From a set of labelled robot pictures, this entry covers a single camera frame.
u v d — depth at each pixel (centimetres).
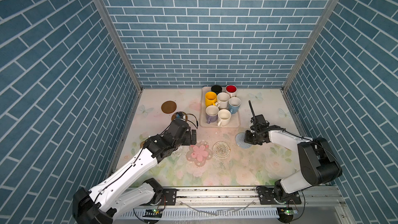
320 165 45
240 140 93
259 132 69
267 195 74
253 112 87
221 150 89
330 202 74
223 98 108
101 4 77
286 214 71
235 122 102
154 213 72
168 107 109
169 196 73
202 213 70
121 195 42
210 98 103
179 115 67
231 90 110
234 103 103
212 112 102
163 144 53
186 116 105
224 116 98
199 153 89
